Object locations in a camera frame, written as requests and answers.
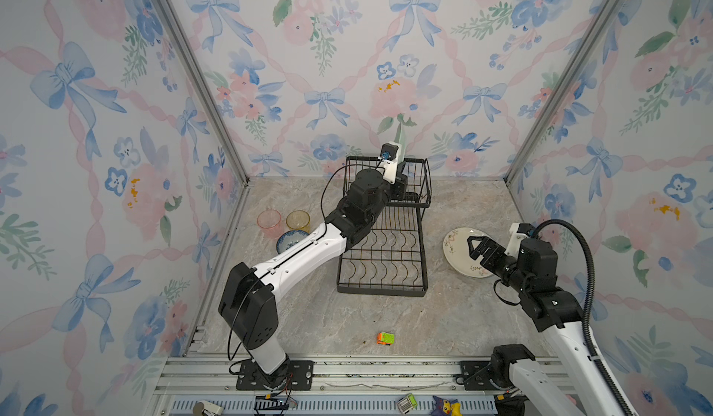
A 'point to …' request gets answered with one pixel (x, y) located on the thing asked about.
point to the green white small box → (407, 403)
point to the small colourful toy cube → (385, 338)
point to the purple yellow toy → (444, 407)
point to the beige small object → (206, 408)
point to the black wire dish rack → (389, 256)
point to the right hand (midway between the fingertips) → (478, 243)
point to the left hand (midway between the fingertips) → (403, 158)
